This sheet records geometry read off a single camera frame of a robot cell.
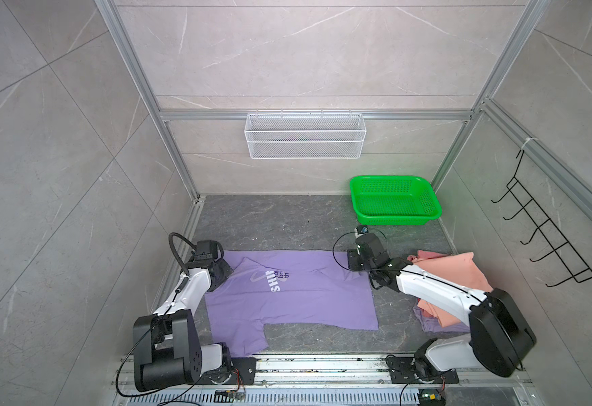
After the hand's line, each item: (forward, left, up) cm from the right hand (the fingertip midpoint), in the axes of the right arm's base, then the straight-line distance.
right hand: (355, 250), depth 89 cm
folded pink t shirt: (-7, -36, -2) cm, 37 cm away
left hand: (-4, +48, -3) cm, 49 cm away
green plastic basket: (+33, -25, -10) cm, 43 cm away
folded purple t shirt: (-24, -23, -8) cm, 34 cm away
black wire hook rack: (-14, -46, +23) cm, 54 cm away
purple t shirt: (-10, +26, -10) cm, 30 cm away
